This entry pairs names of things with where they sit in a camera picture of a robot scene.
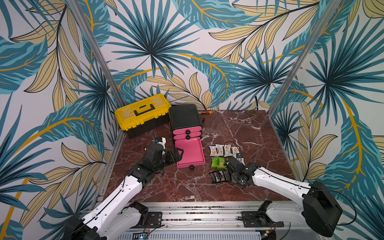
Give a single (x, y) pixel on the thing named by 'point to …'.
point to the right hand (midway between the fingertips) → (238, 174)
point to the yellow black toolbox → (144, 116)
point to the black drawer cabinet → (185, 122)
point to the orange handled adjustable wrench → (209, 112)
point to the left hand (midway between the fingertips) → (178, 155)
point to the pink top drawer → (187, 130)
